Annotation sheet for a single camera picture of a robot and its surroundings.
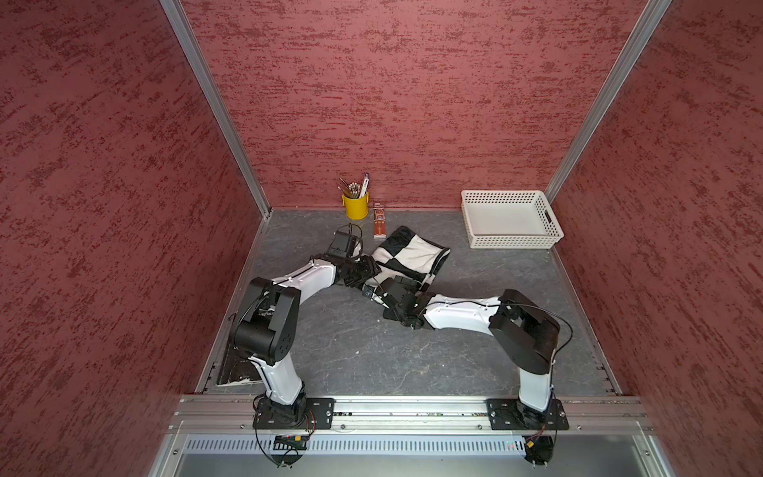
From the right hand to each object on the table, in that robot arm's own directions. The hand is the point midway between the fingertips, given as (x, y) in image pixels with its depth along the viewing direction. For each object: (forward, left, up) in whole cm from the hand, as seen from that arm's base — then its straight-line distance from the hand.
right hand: (399, 292), depth 93 cm
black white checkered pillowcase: (+17, -3, -2) cm, 17 cm away
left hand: (+4, +8, +3) cm, 9 cm away
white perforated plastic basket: (+34, -47, -4) cm, 58 cm away
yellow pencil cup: (+38, +16, +1) cm, 41 cm away
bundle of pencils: (+34, +15, +14) cm, 40 cm away
